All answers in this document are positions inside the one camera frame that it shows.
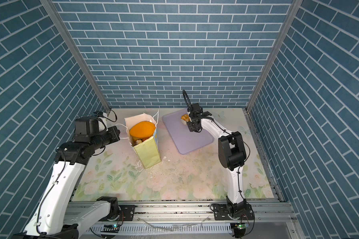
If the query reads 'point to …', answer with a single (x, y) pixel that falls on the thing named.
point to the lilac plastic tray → (186, 141)
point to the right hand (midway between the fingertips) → (192, 124)
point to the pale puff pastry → (185, 117)
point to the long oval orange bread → (142, 130)
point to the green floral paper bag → (148, 151)
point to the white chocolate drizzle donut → (138, 141)
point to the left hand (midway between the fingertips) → (121, 130)
